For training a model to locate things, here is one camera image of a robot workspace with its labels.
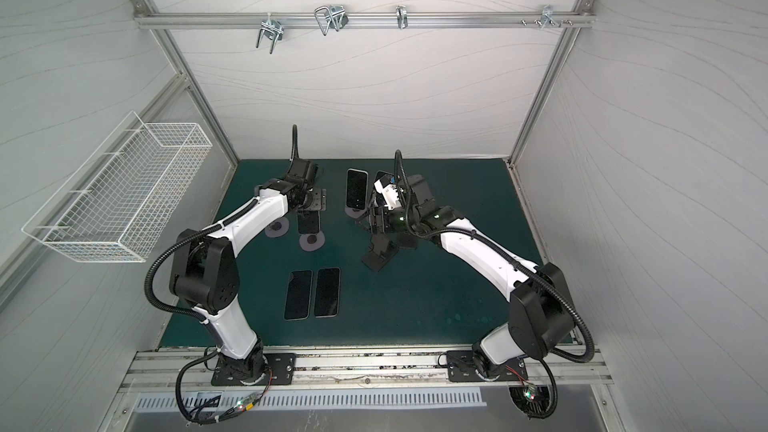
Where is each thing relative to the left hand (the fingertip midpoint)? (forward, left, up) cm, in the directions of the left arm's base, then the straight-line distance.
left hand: (316, 195), depth 94 cm
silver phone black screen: (-30, +2, -12) cm, 33 cm away
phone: (-8, +2, -4) cm, 9 cm away
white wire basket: (-18, +39, +18) cm, 47 cm away
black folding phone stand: (-15, -22, -8) cm, 28 cm away
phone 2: (+4, -12, -1) cm, 13 cm away
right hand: (-12, -19, +9) cm, 24 cm away
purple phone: (-26, -6, -12) cm, 30 cm away
